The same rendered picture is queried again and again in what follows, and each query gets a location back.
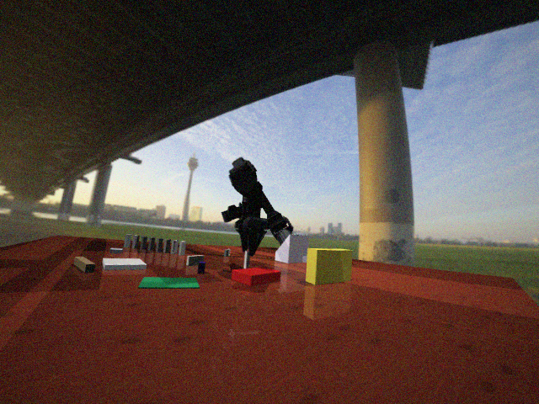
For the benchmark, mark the green flat rectangular mat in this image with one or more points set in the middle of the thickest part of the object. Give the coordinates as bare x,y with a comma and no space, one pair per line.
168,283

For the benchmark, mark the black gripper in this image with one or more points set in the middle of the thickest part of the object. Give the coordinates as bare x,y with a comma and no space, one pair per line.
252,229

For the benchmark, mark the red rectangular block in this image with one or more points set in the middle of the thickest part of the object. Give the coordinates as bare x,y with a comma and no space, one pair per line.
252,276

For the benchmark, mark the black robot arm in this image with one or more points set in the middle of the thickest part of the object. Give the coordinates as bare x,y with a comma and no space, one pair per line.
243,178

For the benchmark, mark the tan rectangular block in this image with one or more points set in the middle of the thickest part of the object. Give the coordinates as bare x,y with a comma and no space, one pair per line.
85,265

